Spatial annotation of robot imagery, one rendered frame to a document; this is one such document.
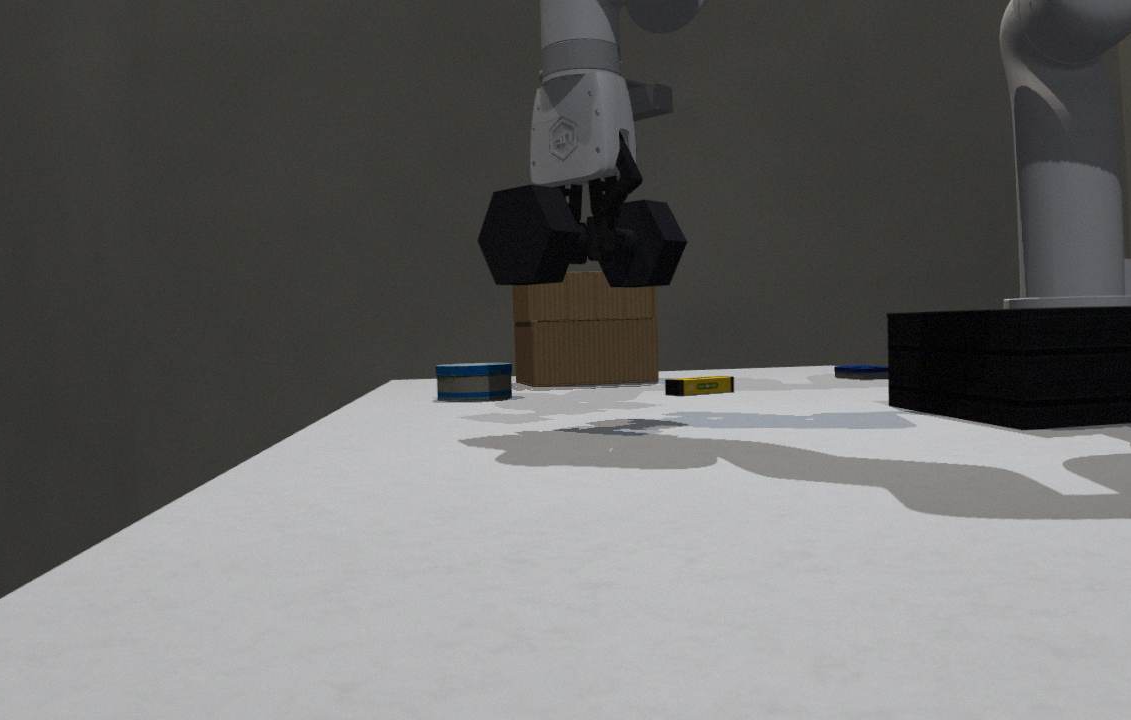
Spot brown cardboard box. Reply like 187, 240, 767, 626
512, 272, 659, 387

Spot yellow spirit level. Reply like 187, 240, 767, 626
665, 376, 734, 396

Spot black hex dumbbell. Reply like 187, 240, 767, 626
478, 185, 687, 288

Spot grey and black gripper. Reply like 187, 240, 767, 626
530, 69, 644, 261

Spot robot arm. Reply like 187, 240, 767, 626
539, 0, 1131, 309

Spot round grey tin with blue lid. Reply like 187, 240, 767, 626
435, 363, 512, 402

